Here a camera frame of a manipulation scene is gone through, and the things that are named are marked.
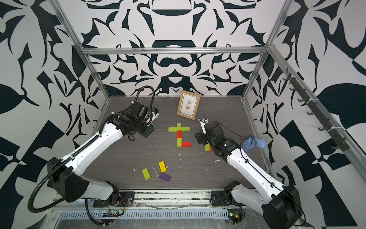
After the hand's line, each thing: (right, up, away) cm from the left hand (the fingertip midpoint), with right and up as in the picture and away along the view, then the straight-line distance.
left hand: (148, 124), depth 80 cm
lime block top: (+12, -5, +20) cm, 24 cm away
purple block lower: (+9, -30, +2) cm, 31 cm away
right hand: (+32, -1, +1) cm, 32 cm away
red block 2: (+21, -14, +14) cm, 29 cm away
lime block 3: (+17, -13, +14) cm, 25 cm away
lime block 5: (-1, -28, +1) cm, 28 cm away
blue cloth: (+59, -11, +5) cm, 60 cm away
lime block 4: (+35, -15, +13) cm, 41 cm away
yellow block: (+7, -25, +5) cm, 26 cm away
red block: (+17, -8, +19) cm, 26 cm away
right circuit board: (+45, -44, -9) cm, 64 cm away
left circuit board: (-15, -43, -9) cm, 46 cm away
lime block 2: (+21, -5, +19) cm, 29 cm away
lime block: (+16, -3, +21) cm, 27 cm away
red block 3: (+37, -16, +9) cm, 41 cm away
